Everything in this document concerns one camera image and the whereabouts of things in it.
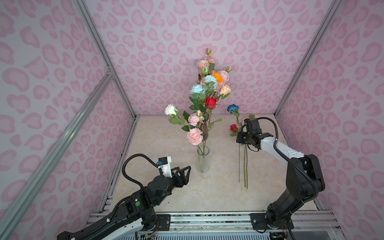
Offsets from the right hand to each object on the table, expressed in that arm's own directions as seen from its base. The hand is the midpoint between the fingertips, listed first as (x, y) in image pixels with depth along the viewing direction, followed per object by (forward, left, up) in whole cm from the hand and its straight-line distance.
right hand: (239, 135), depth 93 cm
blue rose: (+17, +2, +6) cm, 18 cm away
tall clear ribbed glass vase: (-17, +22, -2) cm, 28 cm away
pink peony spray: (-17, +26, +23) cm, 39 cm away
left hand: (-26, +30, +10) cm, 41 cm away
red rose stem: (+12, +1, -8) cm, 14 cm away
